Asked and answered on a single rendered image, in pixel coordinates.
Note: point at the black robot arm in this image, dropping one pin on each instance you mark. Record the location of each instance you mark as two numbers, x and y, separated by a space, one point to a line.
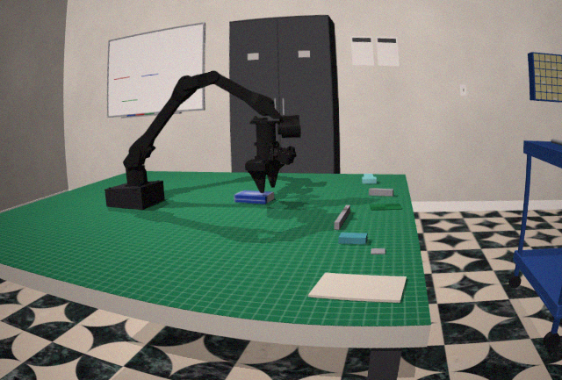
186 86

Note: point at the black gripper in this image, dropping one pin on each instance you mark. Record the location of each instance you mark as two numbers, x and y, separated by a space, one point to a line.
269 168

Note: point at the beige flat rectangular slab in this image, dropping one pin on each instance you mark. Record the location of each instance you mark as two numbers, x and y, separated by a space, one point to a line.
359 287

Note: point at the green cutting mat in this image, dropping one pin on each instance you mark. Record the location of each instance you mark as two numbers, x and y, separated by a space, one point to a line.
201 251

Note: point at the teal rectangular block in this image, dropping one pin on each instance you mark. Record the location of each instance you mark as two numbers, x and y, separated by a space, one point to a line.
352 238

